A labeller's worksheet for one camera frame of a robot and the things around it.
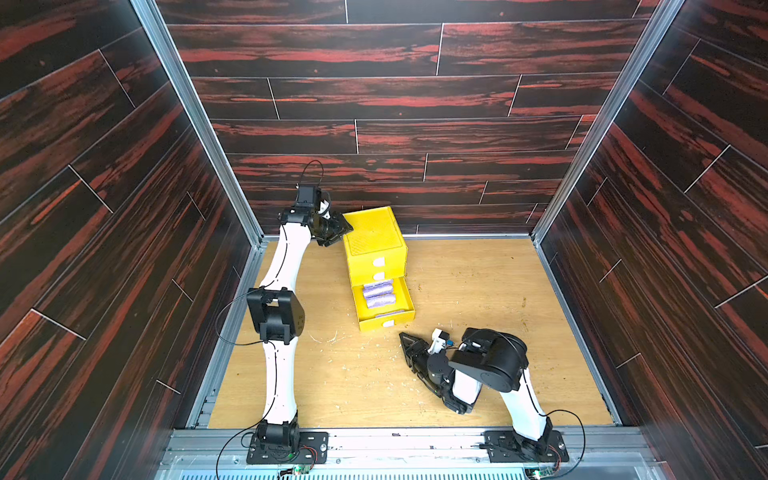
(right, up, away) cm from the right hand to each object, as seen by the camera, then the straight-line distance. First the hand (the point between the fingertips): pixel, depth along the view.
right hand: (403, 333), depth 90 cm
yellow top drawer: (-8, +22, -3) cm, 24 cm away
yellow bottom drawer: (-5, +5, +3) cm, 8 cm away
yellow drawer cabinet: (-8, +26, -2) cm, 28 cm away
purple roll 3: (-4, +11, +10) cm, 16 cm away
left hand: (-16, +32, +4) cm, 37 cm away
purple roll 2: (-10, +11, +10) cm, 18 cm away
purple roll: (-5, +14, +11) cm, 19 cm away
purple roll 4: (-8, +9, +8) cm, 14 cm away
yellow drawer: (-8, +18, +3) cm, 20 cm away
